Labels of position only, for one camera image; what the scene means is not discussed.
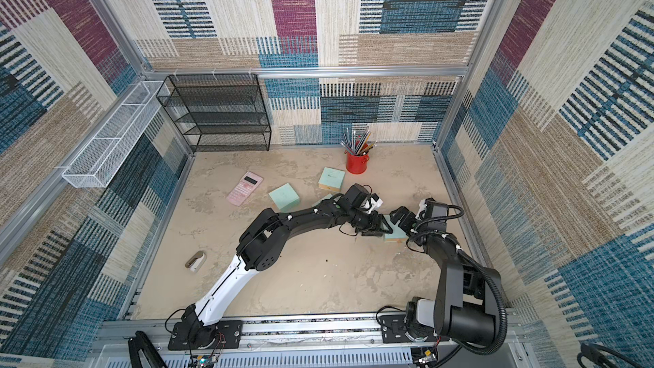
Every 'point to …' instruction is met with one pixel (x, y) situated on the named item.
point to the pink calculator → (246, 186)
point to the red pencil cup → (357, 164)
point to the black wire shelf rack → (218, 111)
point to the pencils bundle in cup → (357, 145)
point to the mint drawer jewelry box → (398, 233)
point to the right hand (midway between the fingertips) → (400, 223)
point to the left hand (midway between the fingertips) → (392, 234)
